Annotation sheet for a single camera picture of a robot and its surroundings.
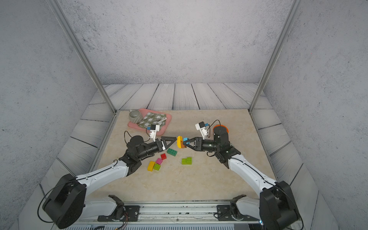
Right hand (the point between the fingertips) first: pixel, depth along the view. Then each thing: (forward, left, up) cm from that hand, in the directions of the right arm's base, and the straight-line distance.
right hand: (186, 145), depth 72 cm
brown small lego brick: (-1, +1, 0) cm, 2 cm away
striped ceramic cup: (+35, +39, -16) cm, 55 cm away
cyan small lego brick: (+2, 0, +2) cm, 3 cm away
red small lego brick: (+6, +16, -23) cm, 29 cm away
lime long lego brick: (+3, +2, -23) cm, 23 cm away
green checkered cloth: (+38, +29, -22) cm, 53 cm away
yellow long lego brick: (+2, +3, +1) cm, 4 cm away
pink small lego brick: (+2, +18, -23) cm, 29 cm away
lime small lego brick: (+2, -1, -21) cm, 21 cm away
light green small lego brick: (-1, +19, -23) cm, 30 cm away
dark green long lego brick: (+9, +11, -23) cm, 27 cm away
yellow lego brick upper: (-1, +22, -23) cm, 32 cm away
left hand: (+2, +5, 0) cm, 5 cm away
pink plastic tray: (+47, +37, -23) cm, 64 cm away
